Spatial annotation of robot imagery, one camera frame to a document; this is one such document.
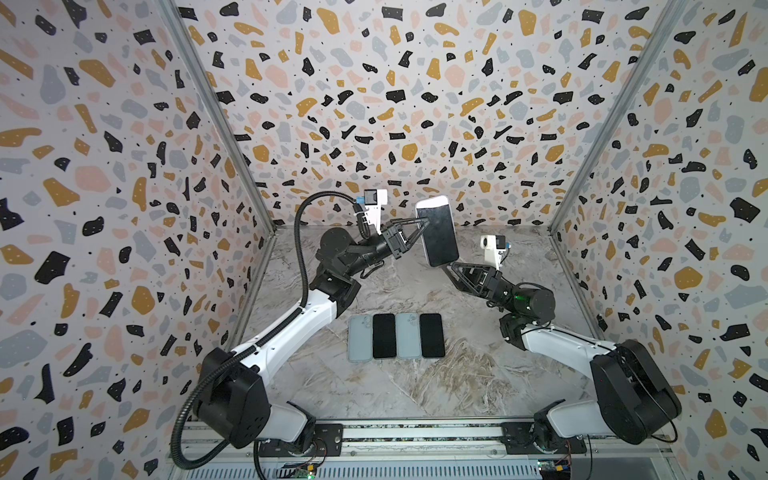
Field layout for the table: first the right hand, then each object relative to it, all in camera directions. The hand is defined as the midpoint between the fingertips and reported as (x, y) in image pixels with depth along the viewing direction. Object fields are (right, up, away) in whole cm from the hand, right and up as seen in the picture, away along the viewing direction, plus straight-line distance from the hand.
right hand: (449, 272), depth 61 cm
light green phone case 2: (-8, -22, +32) cm, 40 cm away
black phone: (-1, -20, +32) cm, 38 cm away
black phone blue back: (-15, -23, +30) cm, 40 cm away
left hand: (-4, +10, -2) cm, 11 cm away
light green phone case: (-23, -22, +32) cm, 45 cm away
